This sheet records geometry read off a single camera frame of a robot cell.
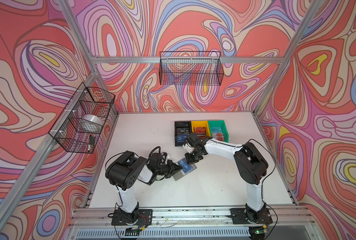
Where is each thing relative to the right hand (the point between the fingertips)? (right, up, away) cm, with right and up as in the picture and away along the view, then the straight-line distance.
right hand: (190, 165), depth 92 cm
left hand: (-5, -1, -4) cm, 6 cm away
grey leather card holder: (-6, -4, -4) cm, 8 cm away
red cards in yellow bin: (+8, +20, +13) cm, 26 cm away
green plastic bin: (+22, +21, +14) cm, 33 cm away
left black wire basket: (-58, +24, -18) cm, 65 cm away
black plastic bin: (-4, +22, +16) cm, 28 cm away
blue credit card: (-3, 0, -2) cm, 4 cm away
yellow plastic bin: (+9, +26, +13) cm, 31 cm away
